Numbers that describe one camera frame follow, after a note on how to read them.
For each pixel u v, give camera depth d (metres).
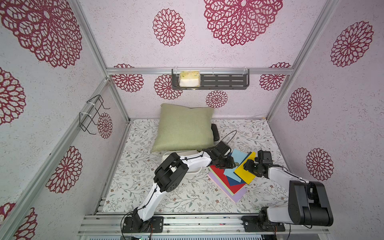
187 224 0.75
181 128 0.97
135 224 0.65
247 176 0.88
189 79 0.90
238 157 1.02
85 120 0.73
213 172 0.92
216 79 0.95
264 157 0.73
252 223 0.73
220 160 0.79
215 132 1.09
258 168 0.68
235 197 0.83
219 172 0.90
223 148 0.74
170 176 0.54
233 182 0.88
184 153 0.93
